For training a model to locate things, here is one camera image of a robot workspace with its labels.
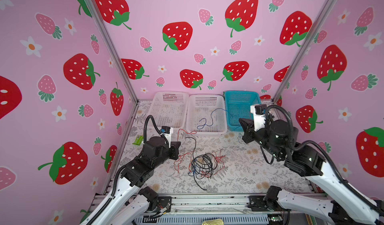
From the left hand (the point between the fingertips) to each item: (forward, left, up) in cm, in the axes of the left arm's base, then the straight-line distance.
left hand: (180, 142), depth 71 cm
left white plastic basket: (+42, +15, -21) cm, 49 cm away
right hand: (+2, -25, +16) cm, 30 cm away
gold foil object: (-30, -18, -19) cm, 39 cm away
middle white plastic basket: (+37, -14, -22) cm, 46 cm away
